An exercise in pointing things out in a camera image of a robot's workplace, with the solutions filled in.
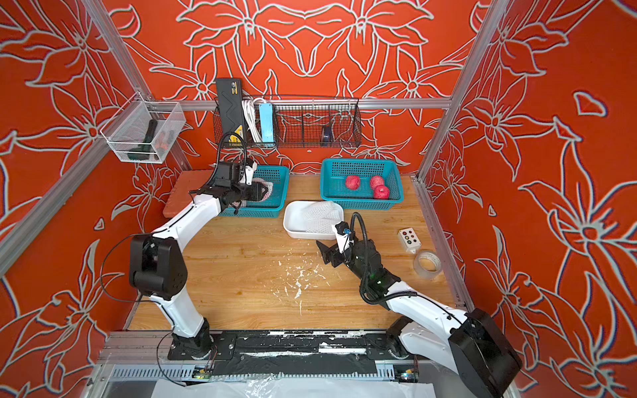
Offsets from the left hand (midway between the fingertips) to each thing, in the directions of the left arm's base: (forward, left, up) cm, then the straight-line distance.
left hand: (262, 185), depth 92 cm
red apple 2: (+11, -48, -12) cm, 51 cm away
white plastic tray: (-4, -11, -19) cm, 22 cm away
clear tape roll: (-19, -63, -18) cm, 69 cm away
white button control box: (-10, -58, -16) cm, 61 cm away
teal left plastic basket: (-3, -3, -9) cm, 10 cm away
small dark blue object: (+15, -24, +14) cm, 31 cm away
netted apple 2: (-1, -3, +1) cm, 3 cm away
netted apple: (+16, -36, -12) cm, 41 cm away
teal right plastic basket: (+25, -28, -15) cm, 40 cm away
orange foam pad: (+2, +39, -13) cm, 41 cm away
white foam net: (-4, -22, -12) cm, 26 cm away
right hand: (-20, -24, -1) cm, 31 cm away
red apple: (+18, -46, -13) cm, 51 cm away
